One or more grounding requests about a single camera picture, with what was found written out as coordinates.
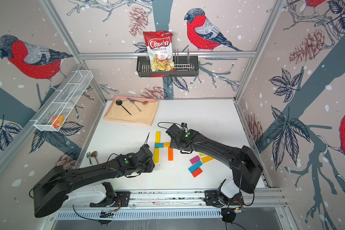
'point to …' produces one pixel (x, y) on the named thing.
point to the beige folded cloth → (136, 109)
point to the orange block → (170, 154)
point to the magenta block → (194, 159)
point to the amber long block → (206, 159)
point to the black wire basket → (175, 65)
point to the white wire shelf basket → (60, 109)
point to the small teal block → (159, 145)
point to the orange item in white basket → (57, 120)
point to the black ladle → (119, 102)
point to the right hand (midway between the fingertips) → (175, 143)
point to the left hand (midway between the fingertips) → (156, 164)
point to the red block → (197, 172)
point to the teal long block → (195, 165)
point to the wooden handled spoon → (144, 102)
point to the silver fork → (132, 101)
